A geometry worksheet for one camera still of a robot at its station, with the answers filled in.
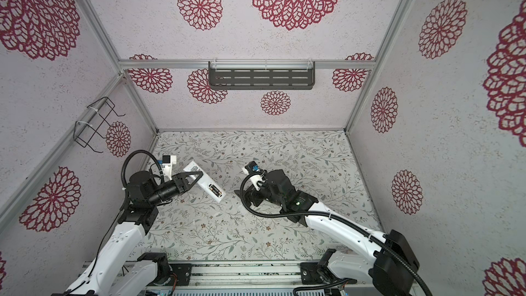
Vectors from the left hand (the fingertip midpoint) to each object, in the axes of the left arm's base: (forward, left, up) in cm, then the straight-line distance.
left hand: (202, 177), depth 74 cm
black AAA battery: (-4, -5, -3) cm, 7 cm away
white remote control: (-2, -2, 0) cm, 2 cm away
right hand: (-1, -15, 0) cm, 15 cm away
